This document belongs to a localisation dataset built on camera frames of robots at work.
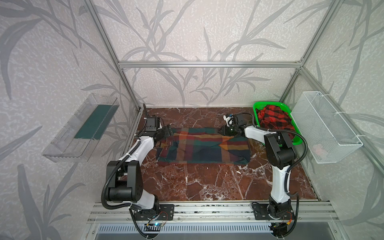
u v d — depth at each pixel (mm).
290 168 561
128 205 481
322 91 788
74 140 650
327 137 628
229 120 934
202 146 942
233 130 879
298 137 955
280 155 550
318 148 735
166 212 726
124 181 444
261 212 724
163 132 825
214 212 753
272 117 1050
